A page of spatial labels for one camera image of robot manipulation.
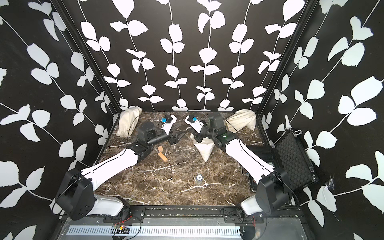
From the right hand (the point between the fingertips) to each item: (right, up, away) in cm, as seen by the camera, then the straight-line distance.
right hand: (186, 125), depth 77 cm
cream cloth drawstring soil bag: (+10, -14, +13) cm, 22 cm away
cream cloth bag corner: (-45, +6, +31) cm, 55 cm away
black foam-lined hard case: (+58, -16, +5) cm, 60 cm away
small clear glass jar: (+7, -29, +3) cm, 30 cm away
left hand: (-1, 0, -2) cm, 2 cm away
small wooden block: (-18, -15, +19) cm, 30 cm away
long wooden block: (-17, -20, +19) cm, 32 cm away
